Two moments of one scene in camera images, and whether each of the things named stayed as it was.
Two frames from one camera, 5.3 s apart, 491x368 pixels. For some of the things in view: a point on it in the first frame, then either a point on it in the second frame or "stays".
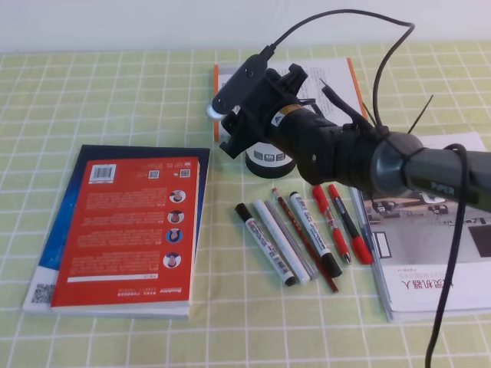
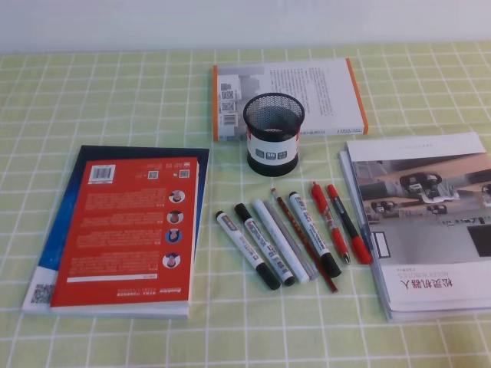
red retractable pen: (339, 238) stays
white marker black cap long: (331, 260) stays
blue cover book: (41, 290) stays
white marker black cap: (213, 114) to (261, 266)
